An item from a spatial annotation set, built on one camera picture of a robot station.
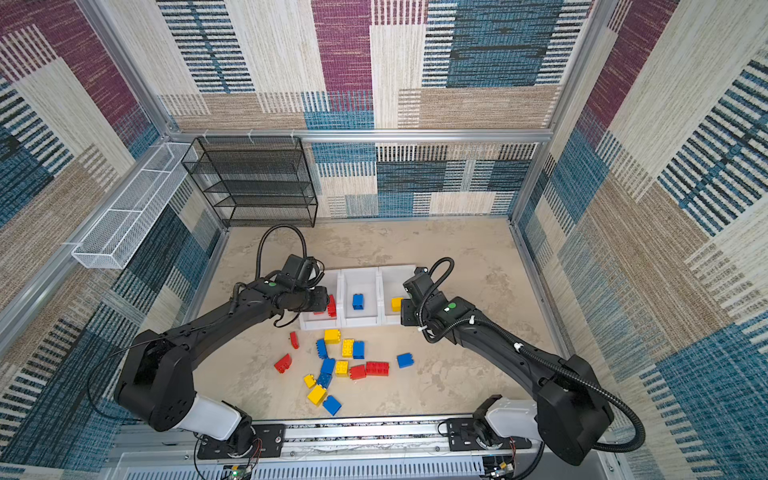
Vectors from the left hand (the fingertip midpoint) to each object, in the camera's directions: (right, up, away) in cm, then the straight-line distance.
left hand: (324, 295), depth 88 cm
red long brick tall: (-3, -6, +6) cm, 9 cm away
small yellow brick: (-3, -22, -6) cm, 23 cm away
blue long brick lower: (+2, -21, -5) cm, 21 cm away
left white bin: (-5, -8, +5) cm, 11 cm away
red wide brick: (+16, -19, -5) cm, 25 cm away
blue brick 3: (+23, -18, -2) cm, 30 cm away
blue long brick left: (-1, -16, 0) cm, 16 cm away
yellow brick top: (+2, -12, +1) cm, 12 cm away
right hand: (+25, -4, -4) cm, 26 cm away
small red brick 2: (+10, -20, -4) cm, 23 cm away
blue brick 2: (+9, -3, +8) cm, 12 cm away
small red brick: (-10, -18, -5) cm, 21 cm away
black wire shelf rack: (-29, +38, +21) cm, 52 cm away
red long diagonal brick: (+1, -5, +5) cm, 7 cm away
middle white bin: (+9, +3, +12) cm, 15 cm away
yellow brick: (+7, -15, -1) cm, 17 cm away
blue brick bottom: (+4, -27, -9) cm, 29 cm away
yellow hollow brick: (+21, -4, +6) cm, 22 cm away
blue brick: (+10, -15, -1) cm, 18 cm away
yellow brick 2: (+6, -18, -7) cm, 21 cm away
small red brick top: (-8, -13, -1) cm, 15 cm away
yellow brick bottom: (+1, -24, -10) cm, 26 cm away
